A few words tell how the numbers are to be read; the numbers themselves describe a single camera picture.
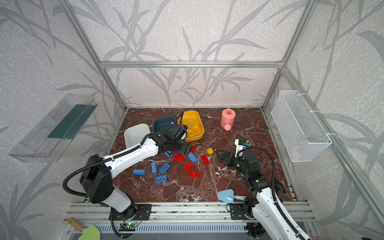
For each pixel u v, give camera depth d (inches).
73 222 27.3
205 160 35.9
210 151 37.0
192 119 43.3
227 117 39.9
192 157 35.9
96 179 16.8
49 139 25.7
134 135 40.8
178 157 35.9
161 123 42.4
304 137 23.9
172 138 25.1
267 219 22.0
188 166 34.8
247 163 23.0
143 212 29.1
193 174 33.3
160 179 33.2
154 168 34.2
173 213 29.6
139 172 33.4
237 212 29.0
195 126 41.6
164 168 34.2
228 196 30.3
